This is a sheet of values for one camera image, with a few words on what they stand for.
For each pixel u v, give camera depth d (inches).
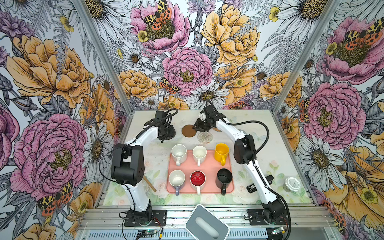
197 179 33.6
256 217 29.1
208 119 36.5
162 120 31.0
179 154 37.6
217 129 33.2
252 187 31.6
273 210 25.5
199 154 37.2
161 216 29.4
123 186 20.5
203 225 28.5
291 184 30.6
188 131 42.9
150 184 33.5
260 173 27.1
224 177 34.0
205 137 41.4
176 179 33.5
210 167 37.1
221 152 38.1
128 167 19.3
